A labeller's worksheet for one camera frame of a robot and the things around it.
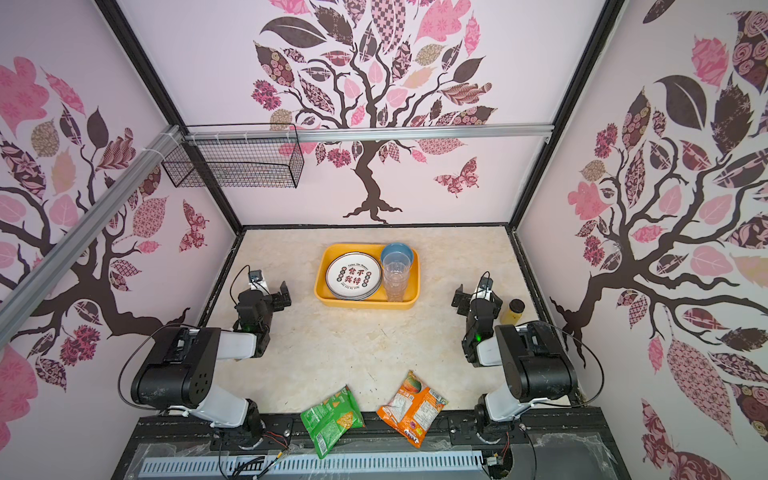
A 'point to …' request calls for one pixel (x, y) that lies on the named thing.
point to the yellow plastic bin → (325, 296)
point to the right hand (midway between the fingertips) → (479, 286)
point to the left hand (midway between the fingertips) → (271, 286)
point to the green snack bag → (330, 423)
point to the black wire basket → (257, 155)
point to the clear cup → (395, 267)
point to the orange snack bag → (412, 411)
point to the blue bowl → (398, 247)
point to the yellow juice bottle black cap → (513, 315)
